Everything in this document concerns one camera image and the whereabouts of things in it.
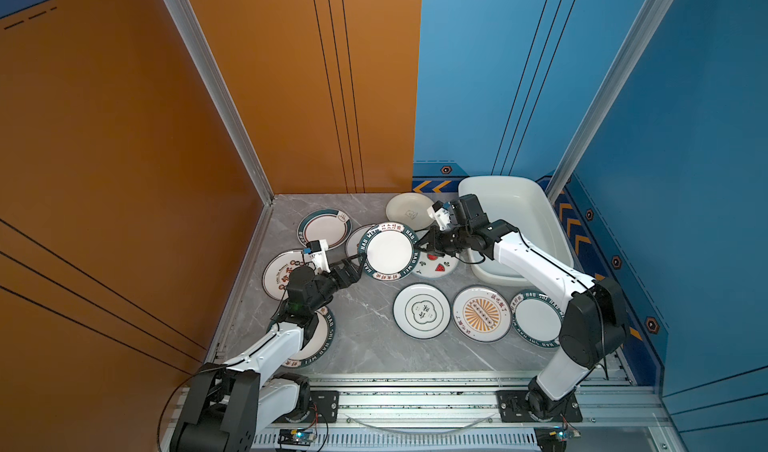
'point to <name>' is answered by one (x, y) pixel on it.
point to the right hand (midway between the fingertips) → (413, 246)
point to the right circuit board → (551, 439)
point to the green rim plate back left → (332, 225)
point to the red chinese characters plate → (353, 238)
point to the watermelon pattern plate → (434, 266)
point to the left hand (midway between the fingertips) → (359, 256)
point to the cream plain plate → (411, 209)
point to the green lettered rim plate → (390, 251)
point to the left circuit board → (296, 437)
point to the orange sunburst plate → (482, 313)
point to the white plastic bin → (526, 203)
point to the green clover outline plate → (422, 311)
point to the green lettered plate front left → (319, 344)
